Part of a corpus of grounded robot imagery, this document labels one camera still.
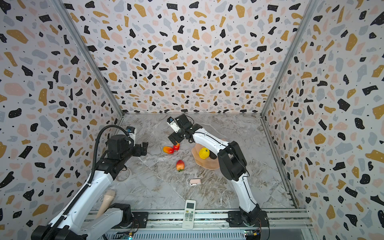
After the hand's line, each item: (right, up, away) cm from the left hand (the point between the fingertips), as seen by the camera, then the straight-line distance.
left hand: (137, 139), depth 79 cm
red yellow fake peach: (+21, -17, +11) cm, 29 cm away
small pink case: (+30, -25, +7) cm, 39 cm away
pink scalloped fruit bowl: (+39, -16, +15) cm, 44 cm away
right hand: (+16, +4, +13) cm, 21 cm away
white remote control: (+28, -37, -4) cm, 47 cm away
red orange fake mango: (+12, -9, +19) cm, 24 cm away
